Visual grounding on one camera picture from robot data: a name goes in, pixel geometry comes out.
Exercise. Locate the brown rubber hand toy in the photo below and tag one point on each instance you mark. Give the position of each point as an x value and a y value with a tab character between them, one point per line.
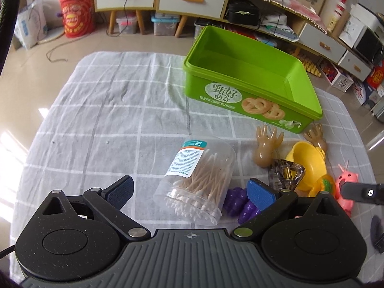
315	135
263	154

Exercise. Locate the yellow plastic bowl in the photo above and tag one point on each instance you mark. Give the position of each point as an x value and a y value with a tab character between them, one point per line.
313	160

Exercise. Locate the purple plastic grapes toy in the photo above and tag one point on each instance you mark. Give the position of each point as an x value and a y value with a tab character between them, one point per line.
238	205

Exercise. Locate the black bag on shelf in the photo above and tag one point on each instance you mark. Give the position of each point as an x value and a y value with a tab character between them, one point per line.
243	13

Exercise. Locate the red printed bag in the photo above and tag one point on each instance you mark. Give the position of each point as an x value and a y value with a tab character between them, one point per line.
77	17

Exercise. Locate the clear storage bin pink lid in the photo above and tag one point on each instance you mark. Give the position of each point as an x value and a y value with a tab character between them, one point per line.
127	24

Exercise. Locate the green plastic cookie box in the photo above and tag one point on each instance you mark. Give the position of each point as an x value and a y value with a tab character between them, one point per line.
240	74

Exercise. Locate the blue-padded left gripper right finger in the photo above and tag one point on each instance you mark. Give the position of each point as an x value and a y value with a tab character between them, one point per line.
275	207

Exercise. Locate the clear storage bin blue lid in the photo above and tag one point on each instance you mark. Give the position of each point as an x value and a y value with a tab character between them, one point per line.
164	24

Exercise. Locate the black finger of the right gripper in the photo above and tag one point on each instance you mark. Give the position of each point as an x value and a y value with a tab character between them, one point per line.
363	193

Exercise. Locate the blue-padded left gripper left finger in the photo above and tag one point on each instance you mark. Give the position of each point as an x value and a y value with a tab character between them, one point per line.
107	203

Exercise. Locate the white microwave oven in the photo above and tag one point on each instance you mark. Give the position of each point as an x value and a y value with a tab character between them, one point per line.
363	32

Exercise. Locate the orange toy with green leaf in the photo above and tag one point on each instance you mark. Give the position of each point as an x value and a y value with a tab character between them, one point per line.
325	183

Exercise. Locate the white shopping bag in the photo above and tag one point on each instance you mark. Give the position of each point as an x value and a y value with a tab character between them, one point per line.
31	26

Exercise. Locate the clear cotton swab jar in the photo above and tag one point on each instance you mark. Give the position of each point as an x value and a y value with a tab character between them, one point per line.
196	182

